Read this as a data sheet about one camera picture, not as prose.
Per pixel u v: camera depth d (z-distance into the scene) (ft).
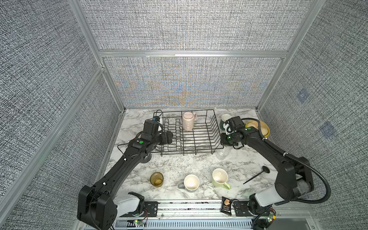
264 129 3.29
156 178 2.69
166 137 2.31
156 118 2.30
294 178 1.42
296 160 1.45
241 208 2.40
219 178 2.69
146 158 2.97
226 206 2.40
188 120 3.15
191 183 2.58
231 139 2.39
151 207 2.42
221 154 3.03
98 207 1.28
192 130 3.39
